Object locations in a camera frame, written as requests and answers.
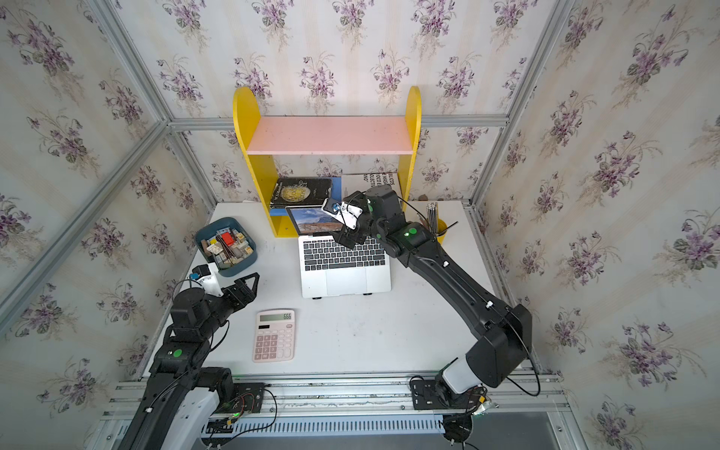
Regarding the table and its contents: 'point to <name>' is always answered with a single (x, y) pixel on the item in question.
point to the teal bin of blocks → (227, 246)
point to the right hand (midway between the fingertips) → (345, 213)
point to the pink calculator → (274, 336)
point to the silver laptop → (329, 266)
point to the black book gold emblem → (301, 191)
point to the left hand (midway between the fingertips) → (254, 282)
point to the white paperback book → (352, 183)
